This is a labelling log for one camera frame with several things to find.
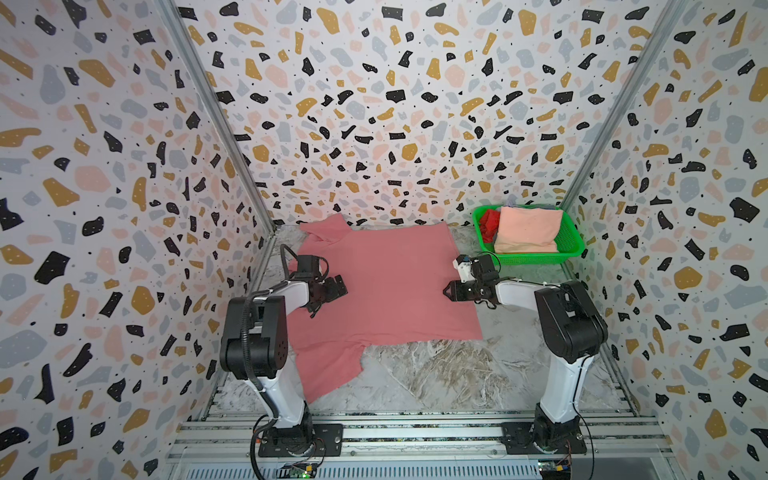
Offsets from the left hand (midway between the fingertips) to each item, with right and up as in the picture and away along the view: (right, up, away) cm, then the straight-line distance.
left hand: (333, 288), depth 98 cm
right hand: (+37, +1, +2) cm, 37 cm away
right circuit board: (+59, -41, -27) cm, 76 cm away
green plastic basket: (+85, +16, +14) cm, 88 cm away
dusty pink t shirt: (+21, +3, +2) cm, 21 cm away
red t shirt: (+54, +22, +11) cm, 60 cm away
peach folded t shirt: (+66, +20, +6) cm, 69 cm away
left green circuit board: (-2, -40, -28) cm, 49 cm away
